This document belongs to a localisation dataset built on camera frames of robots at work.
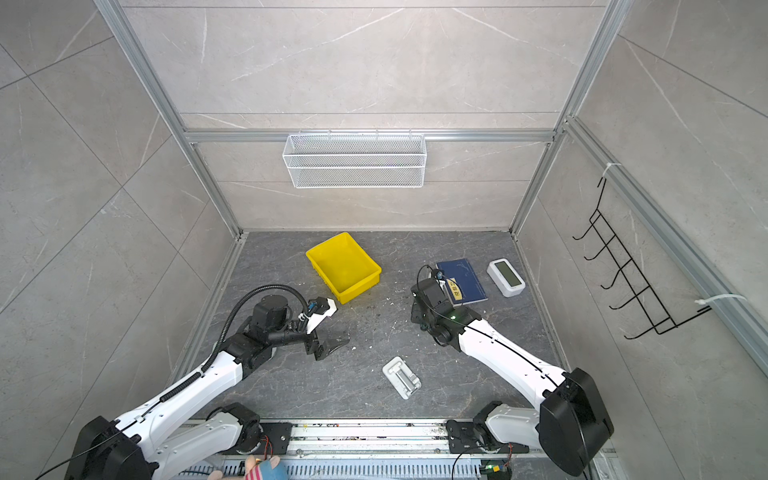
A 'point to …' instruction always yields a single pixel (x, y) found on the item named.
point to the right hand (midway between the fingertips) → (421, 302)
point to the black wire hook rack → (661, 321)
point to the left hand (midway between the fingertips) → (340, 317)
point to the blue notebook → (462, 285)
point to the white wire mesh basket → (356, 161)
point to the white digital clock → (505, 277)
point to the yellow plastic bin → (344, 267)
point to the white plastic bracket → (400, 376)
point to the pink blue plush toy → (266, 469)
